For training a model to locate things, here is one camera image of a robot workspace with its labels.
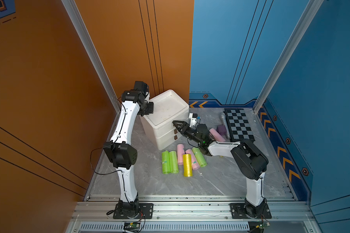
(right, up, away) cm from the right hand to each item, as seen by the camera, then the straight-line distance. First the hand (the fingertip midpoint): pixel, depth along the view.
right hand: (174, 123), depth 85 cm
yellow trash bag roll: (+8, -23, 0) cm, 25 cm away
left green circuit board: (-20, -50, -13) cm, 56 cm away
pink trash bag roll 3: (+13, -25, +1) cm, 28 cm away
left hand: (-15, +9, +2) cm, 18 cm away
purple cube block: (+33, -5, +18) cm, 38 cm away
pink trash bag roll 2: (+4, -18, +7) cm, 20 cm away
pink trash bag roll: (+29, -9, +17) cm, 35 cm away
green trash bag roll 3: (+17, -23, +4) cm, 29 cm away
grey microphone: (+37, +4, +26) cm, 45 cm away
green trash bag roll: (-5, -23, +2) cm, 24 cm away
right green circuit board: (+44, -49, -15) cm, 67 cm away
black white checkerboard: (+46, -1, +21) cm, 51 cm away
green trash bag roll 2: (0, -23, +3) cm, 24 cm away
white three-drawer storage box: (-4, +10, +5) cm, 12 cm away
